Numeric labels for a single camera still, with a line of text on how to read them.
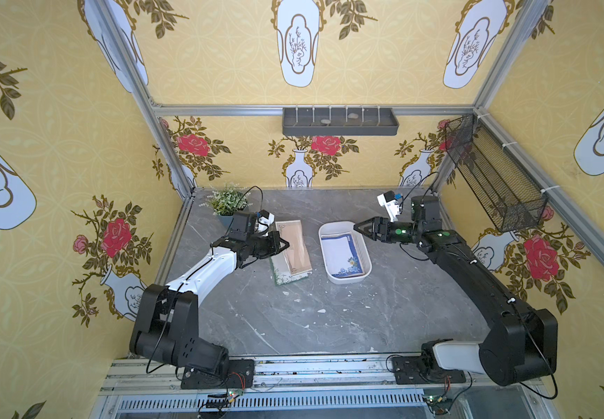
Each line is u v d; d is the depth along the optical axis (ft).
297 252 2.93
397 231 2.26
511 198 2.74
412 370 2.43
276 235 2.55
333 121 3.02
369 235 2.32
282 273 3.07
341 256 3.14
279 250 2.68
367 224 2.35
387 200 2.40
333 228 3.35
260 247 2.43
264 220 2.65
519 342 1.34
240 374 2.40
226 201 3.03
